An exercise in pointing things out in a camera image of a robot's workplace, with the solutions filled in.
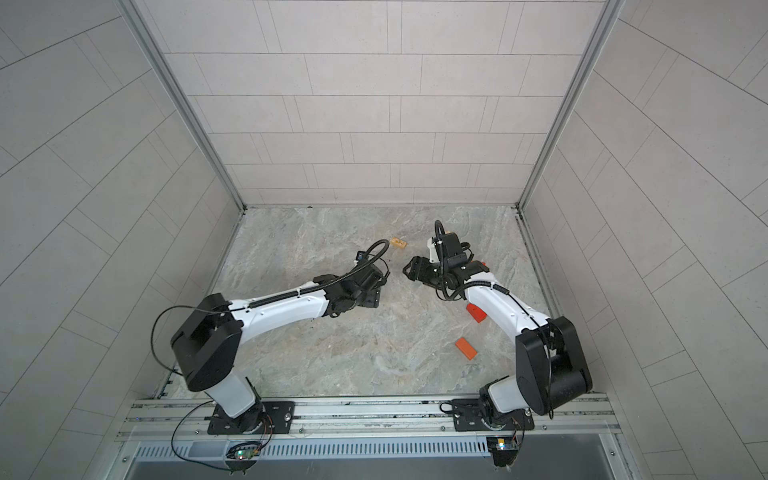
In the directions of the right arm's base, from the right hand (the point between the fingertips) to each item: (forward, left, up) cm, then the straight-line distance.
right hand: (411, 272), depth 85 cm
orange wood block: (-18, -14, -13) cm, 26 cm away
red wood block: (-10, -19, -8) cm, 23 cm away
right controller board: (-41, -18, -13) cm, 47 cm away
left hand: (-2, +10, -5) cm, 11 cm away
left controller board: (-39, +40, -8) cm, 56 cm away
